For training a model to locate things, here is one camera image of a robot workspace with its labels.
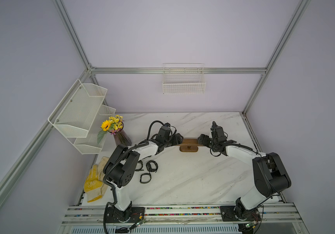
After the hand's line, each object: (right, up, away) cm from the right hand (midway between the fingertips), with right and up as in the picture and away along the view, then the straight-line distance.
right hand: (203, 142), depth 96 cm
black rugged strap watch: (-41, -16, -7) cm, 44 cm away
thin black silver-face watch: (-37, -18, -9) cm, 43 cm away
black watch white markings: (-36, -14, -8) cm, 39 cm away
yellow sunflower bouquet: (-54, +12, -14) cm, 57 cm away
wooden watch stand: (-9, -2, +2) cm, 10 cm away
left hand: (-16, +2, -1) cm, 16 cm away
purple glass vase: (-53, +3, -6) cm, 53 cm away
